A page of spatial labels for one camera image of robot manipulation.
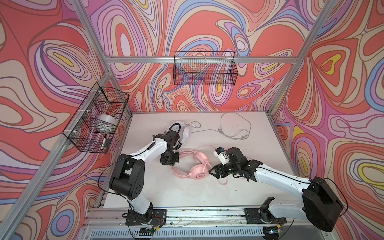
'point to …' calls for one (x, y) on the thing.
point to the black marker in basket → (104, 141)
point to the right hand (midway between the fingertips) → (215, 173)
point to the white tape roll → (105, 123)
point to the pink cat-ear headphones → (201, 162)
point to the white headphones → (183, 130)
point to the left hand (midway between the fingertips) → (176, 162)
